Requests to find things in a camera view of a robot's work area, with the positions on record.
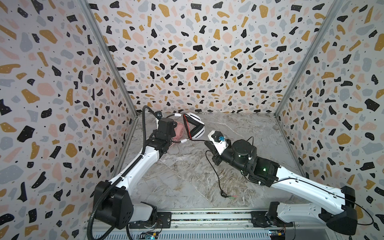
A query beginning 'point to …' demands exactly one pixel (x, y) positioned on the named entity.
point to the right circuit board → (274, 234)
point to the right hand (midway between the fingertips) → (204, 140)
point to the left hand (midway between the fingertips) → (165, 123)
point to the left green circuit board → (149, 235)
